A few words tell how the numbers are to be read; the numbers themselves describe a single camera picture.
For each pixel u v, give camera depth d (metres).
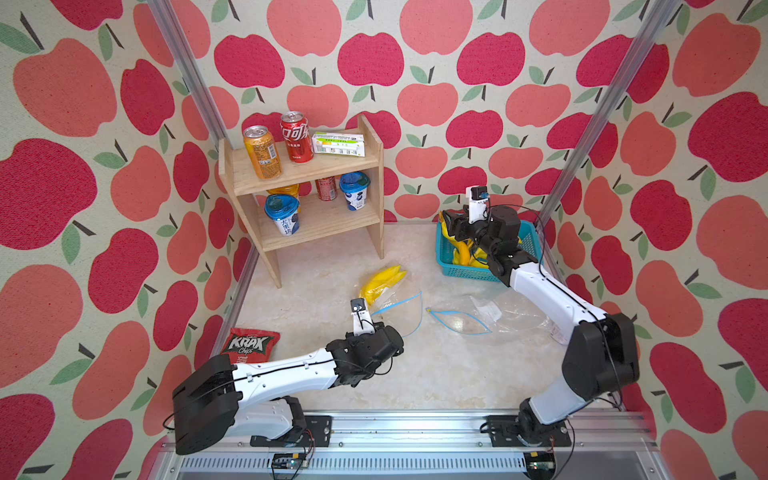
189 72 0.78
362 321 0.69
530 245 1.04
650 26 0.72
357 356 0.61
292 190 0.88
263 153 0.66
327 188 0.95
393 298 0.91
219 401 0.41
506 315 0.81
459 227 0.74
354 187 0.90
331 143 0.77
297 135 0.70
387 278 0.98
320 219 0.96
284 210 0.82
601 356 0.47
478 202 0.71
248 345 0.86
